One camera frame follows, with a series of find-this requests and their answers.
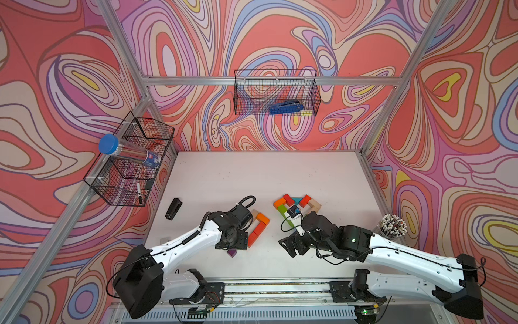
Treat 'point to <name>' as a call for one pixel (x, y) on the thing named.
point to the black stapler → (175, 205)
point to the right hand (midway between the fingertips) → (291, 240)
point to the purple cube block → (232, 252)
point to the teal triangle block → (297, 200)
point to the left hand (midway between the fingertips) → (240, 245)
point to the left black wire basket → (123, 174)
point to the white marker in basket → (139, 193)
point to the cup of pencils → (392, 226)
